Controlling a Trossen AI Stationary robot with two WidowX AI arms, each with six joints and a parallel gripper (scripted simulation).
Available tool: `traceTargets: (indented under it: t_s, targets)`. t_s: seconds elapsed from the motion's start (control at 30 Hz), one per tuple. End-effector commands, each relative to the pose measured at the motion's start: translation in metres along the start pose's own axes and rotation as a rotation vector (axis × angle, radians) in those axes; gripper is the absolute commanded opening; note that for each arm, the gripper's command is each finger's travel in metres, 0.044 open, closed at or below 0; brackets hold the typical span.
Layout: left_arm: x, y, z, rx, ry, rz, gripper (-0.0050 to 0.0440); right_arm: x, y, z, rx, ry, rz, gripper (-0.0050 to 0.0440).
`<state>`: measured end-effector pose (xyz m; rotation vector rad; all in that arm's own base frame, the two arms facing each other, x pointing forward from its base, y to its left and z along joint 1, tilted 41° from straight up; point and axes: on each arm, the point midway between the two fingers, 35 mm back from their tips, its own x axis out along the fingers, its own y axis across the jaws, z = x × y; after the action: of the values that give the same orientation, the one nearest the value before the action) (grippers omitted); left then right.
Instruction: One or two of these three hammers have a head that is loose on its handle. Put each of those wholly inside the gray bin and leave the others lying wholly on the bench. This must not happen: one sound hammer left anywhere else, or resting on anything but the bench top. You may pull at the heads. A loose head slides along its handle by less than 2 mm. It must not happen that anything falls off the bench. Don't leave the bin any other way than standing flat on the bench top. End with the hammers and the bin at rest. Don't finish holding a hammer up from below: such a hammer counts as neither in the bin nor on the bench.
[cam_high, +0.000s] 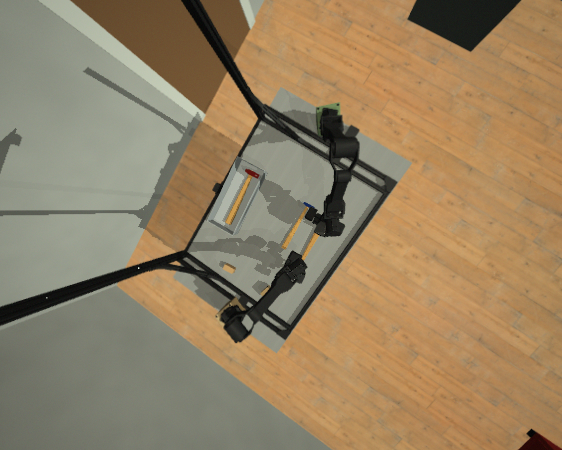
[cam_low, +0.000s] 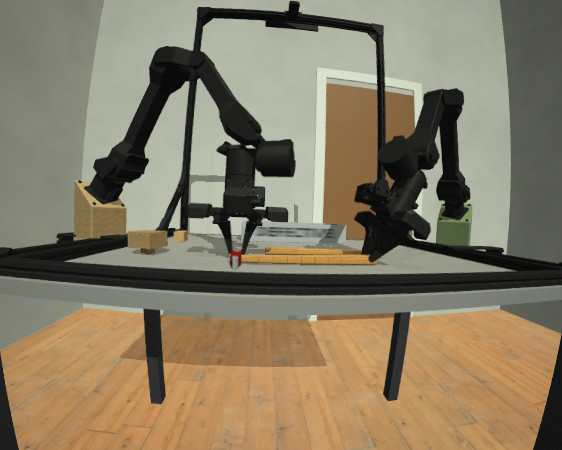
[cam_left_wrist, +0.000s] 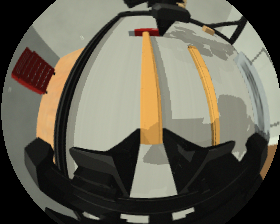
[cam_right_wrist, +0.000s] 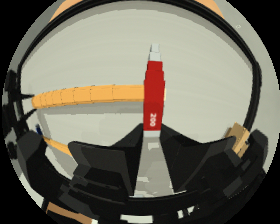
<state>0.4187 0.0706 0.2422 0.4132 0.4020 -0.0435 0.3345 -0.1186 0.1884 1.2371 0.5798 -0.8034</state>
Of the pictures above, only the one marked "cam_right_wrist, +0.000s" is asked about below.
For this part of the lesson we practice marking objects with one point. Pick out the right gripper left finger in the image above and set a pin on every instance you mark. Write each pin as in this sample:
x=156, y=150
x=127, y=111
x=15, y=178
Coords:
x=123, y=157

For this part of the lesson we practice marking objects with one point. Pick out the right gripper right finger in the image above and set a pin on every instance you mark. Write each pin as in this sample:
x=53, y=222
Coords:
x=184, y=156

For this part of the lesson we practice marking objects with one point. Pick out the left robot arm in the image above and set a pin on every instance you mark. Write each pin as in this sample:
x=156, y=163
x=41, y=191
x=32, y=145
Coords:
x=10, y=146

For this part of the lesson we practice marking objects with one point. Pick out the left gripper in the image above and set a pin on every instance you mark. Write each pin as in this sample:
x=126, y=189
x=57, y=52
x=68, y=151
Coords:
x=9, y=112

